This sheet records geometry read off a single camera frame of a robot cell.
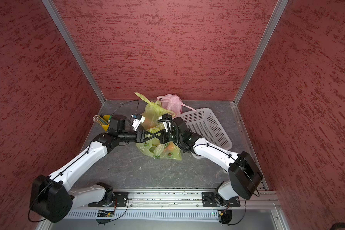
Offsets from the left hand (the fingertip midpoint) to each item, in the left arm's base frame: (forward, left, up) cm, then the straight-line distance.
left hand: (152, 139), depth 75 cm
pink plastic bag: (+31, -11, -4) cm, 33 cm away
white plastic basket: (+26, -33, -20) cm, 47 cm away
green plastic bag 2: (-4, -1, -2) cm, 5 cm away
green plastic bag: (+22, +2, -4) cm, 22 cm away
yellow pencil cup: (+20, +35, -10) cm, 42 cm away
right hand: (+2, -1, -1) cm, 2 cm away
